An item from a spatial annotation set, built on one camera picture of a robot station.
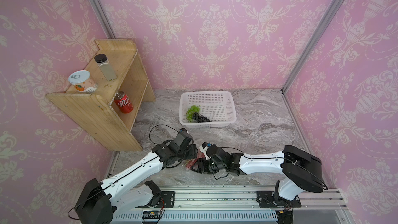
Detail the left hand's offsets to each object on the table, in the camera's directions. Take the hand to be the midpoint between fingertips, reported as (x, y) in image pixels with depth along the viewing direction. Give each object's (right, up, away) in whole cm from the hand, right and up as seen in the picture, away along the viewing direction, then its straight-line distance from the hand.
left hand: (195, 153), depth 80 cm
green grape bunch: (-3, +22, +26) cm, 34 cm away
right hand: (0, -8, -4) cm, 9 cm away
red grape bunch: (-3, -5, 0) cm, 6 cm away
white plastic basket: (+15, +24, +29) cm, 41 cm away
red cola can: (-35, +27, -6) cm, 44 cm away
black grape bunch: (+2, +16, +20) cm, 26 cm away
